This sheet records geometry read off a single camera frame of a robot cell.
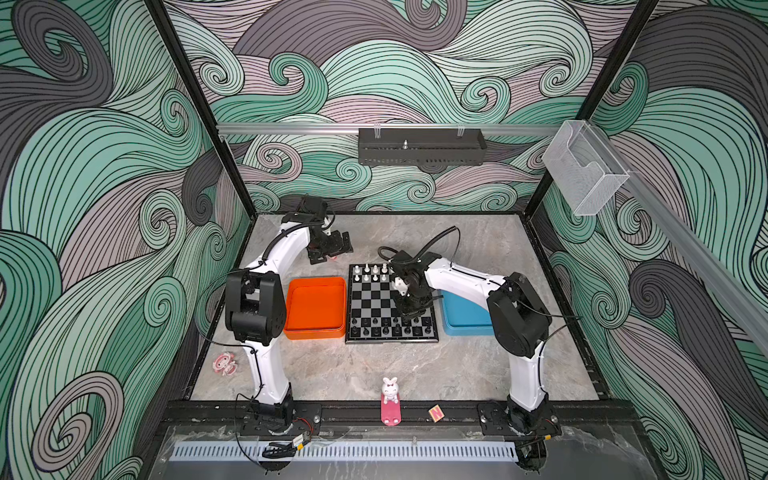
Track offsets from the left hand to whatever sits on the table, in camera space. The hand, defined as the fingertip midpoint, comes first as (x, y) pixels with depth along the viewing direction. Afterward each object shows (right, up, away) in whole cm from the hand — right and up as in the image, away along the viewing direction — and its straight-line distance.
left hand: (342, 250), depth 93 cm
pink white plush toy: (-30, -31, -13) cm, 45 cm away
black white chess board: (+10, -20, -3) cm, 23 cm away
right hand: (+20, -21, -4) cm, 29 cm away
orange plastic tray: (-8, -18, -1) cm, 20 cm away
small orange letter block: (+26, -40, -20) cm, 52 cm away
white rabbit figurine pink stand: (+15, -37, -20) cm, 45 cm away
